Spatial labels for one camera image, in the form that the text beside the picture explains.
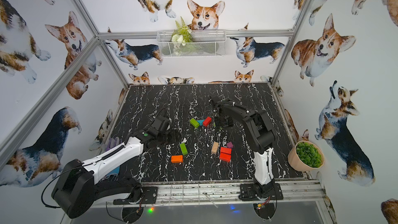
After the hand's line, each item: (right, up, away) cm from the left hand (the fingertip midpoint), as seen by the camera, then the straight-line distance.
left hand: (180, 134), depth 85 cm
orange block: (-2, -13, -1) cm, 13 cm away
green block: (+7, +4, +13) cm, 15 cm away
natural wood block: (+19, -8, +2) cm, 20 cm away
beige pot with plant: (+61, -8, -11) cm, 63 cm away
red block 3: (+24, -11, -1) cm, 27 cm away
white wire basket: (+13, +55, +16) cm, 59 cm away
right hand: (+23, +3, +10) cm, 26 cm away
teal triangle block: (+10, +5, +13) cm, 17 cm away
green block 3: (+19, +4, +6) cm, 20 cm away
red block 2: (+25, -9, +2) cm, 27 cm away
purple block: (+27, -7, +3) cm, 28 cm away
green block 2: (+2, -8, +2) cm, 9 cm away
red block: (+14, +5, +13) cm, 20 cm away
